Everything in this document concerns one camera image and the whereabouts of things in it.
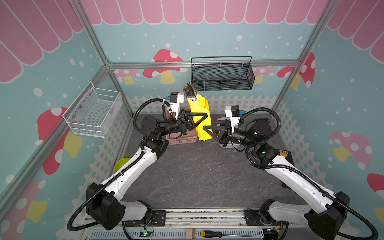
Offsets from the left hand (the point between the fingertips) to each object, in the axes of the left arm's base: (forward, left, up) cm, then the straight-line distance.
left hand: (207, 119), depth 53 cm
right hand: (-1, +1, -3) cm, 3 cm away
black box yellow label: (+11, -53, -44) cm, 70 cm away
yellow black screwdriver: (-31, -7, -45) cm, 55 cm away
